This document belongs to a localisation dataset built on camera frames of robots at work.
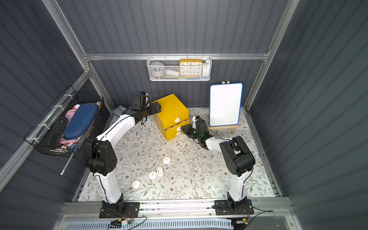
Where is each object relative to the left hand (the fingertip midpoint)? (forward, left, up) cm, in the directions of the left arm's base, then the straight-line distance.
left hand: (157, 107), depth 92 cm
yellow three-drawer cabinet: (-8, -10, +1) cm, 13 cm away
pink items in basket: (-31, +36, +8) cm, 49 cm away
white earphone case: (-27, -6, -21) cm, 34 cm away
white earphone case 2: (-35, -2, -19) cm, 40 cm away
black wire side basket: (-32, +45, +14) cm, 56 cm away
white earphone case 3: (-36, +2, -20) cm, 42 cm away
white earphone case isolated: (-42, +11, -20) cm, 47 cm away
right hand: (-9, -17, -9) cm, 21 cm away
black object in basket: (-29, +39, +13) cm, 51 cm away
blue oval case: (-22, +32, +13) cm, 41 cm away
